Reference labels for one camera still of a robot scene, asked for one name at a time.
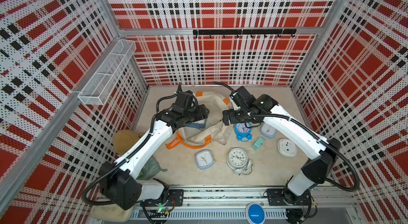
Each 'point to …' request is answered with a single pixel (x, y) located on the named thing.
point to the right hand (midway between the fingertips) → (235, 118)
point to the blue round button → (256, 214)
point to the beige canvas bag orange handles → (215, 129)
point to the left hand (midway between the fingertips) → (206, 112)
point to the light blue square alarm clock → (204, 159)
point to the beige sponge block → (110, 213)
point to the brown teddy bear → (124, 139)
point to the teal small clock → (257, 144)
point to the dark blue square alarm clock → (200, 124)
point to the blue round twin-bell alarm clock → (243, 133)
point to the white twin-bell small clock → (237, 160)
